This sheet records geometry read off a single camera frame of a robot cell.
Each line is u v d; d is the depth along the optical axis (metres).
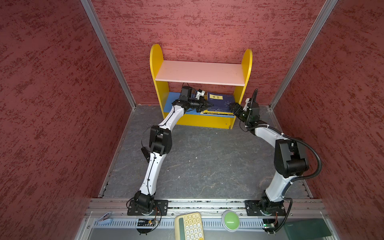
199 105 0.87
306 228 0.67
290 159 0.50
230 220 0.70
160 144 0.65
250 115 0.74
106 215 0.70
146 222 0.71
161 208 0.75
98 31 0.79
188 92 0.82
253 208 0.74
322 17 0.75
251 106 0.73
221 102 0.95
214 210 0.74
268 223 0.70
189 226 0.67
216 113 0.95
